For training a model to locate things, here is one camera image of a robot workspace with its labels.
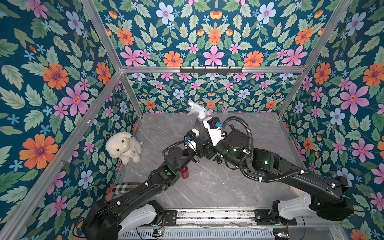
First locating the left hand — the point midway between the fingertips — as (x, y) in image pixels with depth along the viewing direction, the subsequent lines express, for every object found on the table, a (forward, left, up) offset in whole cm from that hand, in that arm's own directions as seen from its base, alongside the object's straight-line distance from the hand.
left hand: (205, 134), depth 68 cm
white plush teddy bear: (+7, +45, -15) cm, 48 cm away
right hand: (-4, +2, +11) cm, 12 cm away
